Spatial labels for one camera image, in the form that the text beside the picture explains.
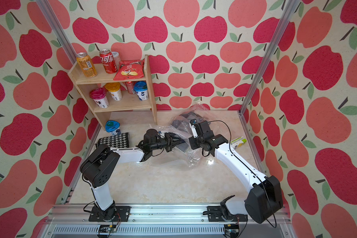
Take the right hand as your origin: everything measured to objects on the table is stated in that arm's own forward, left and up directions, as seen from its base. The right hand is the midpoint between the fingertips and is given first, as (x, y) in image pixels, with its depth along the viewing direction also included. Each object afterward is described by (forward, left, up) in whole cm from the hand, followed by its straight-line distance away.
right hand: (195, 141), depth 83 cm
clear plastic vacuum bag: (-11, +1, +1) cm, 11 cm away
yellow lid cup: (+25, +53, +14) cm, 60 cm away
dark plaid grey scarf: (+20, +9, -7) cm, 23 cm away
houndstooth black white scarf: (+4, +50, -12) cm, 52 cm away
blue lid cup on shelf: (+28, +36, +14) cm, 48 cm away
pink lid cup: (+17, +59, +16) cm, 63 cm away
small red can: (+31, +45, +13) cm, 56 cm away
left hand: (-2, +7, 0) cm, 7 cm away
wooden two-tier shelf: (+25, +47, +4) cm, 53 cm away
